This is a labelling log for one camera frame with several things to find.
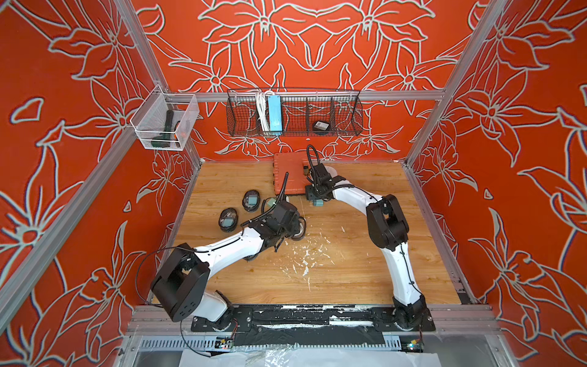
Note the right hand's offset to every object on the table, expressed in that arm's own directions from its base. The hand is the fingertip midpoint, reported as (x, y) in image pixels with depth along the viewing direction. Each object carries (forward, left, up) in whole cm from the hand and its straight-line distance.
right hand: (307, 191), depth 103 cm
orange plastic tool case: (+18, +7, +1) cm, 19 cm away
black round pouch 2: (-20, +2, +2) cm, 20 cm away
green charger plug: (-5, -5, -1) cm, 8 cm away
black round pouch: (-5, +25, 0) cm, 26 cm away
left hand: (-18, +5, +6) cm, 20 cm away
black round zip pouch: (-15, +34, -1) cm, 37 cm away
